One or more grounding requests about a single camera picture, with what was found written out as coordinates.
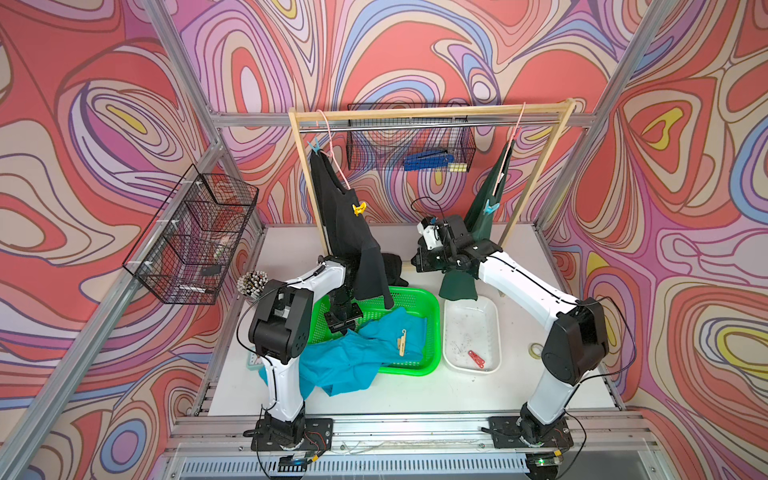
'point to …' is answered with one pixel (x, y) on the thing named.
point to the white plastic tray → (472, 325)
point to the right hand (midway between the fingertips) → (414, 268)
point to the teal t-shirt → (342, 365)
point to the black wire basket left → (186, 250)
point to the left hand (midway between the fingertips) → (356, 337)
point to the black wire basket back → (386, 150)
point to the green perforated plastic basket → (421, 303)
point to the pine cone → (252, 283)
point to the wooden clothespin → (401, 343)
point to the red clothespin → (477, 360)
